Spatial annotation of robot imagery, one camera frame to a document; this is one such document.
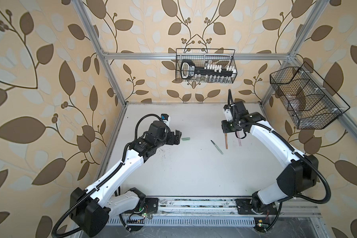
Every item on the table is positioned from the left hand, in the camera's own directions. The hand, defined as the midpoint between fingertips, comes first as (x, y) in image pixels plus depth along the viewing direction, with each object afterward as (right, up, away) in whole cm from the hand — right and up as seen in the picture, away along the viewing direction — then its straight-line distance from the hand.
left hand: (175, 131), depth 77 cm
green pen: (+26, -12, +20) cm, 35 cm away
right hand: (+28, +1, +7) cm, 29 cm away
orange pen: (+28, -5, +6) cm, 29 cm away
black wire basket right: (+68, +14, -4) cm, 70 cm away
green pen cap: (+5, -7, +23) cm, 25 cm away
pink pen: (+42, -8, +22) cm, 48 cm away
